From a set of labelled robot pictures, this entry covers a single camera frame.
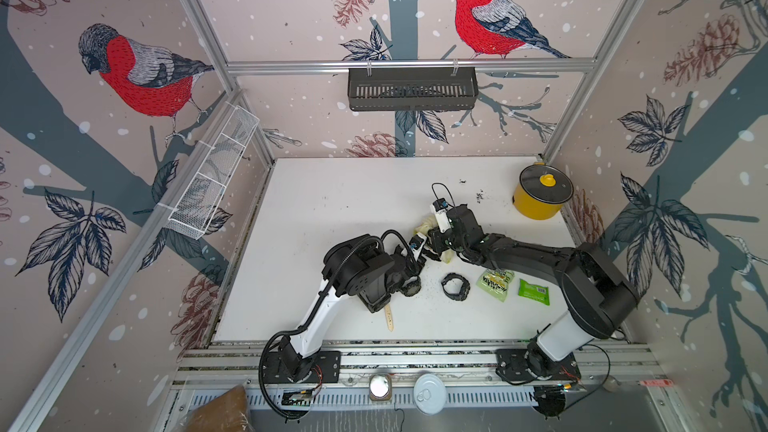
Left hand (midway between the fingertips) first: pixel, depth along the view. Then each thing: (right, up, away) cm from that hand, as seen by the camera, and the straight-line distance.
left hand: (429, 239), depth 94 cm
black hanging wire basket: (-5, +52, +10) cm, 53 cm away
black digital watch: (-6, -11, -11) cm, 17 cm away
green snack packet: (+19, -12, -6) cm, 24 cm away
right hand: (0, +4, -1) cm, 4 cm away
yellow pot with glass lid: (+38, +15, +4) cm, 41 cm away
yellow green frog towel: (0, +5, -2) cm, 5 cm away
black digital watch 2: (+7, -13, -6) cm, 16 cm away
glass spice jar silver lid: (-14, -26, -31) cm, 43 cm away
